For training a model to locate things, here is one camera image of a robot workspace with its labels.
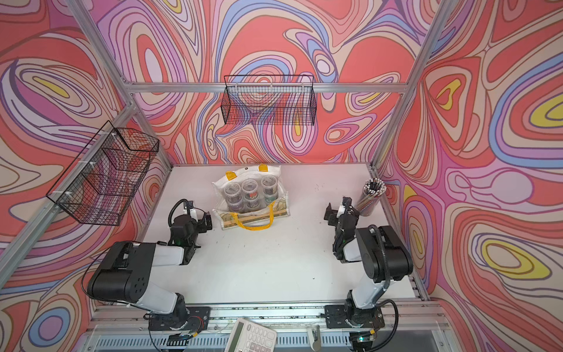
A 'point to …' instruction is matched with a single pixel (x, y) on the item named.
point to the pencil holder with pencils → (373, 189)
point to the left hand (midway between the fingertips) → (200, 214)
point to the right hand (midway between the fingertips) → (340, 209)
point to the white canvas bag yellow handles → (253, 220)
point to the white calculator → (247, 336)
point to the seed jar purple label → (232, 192)
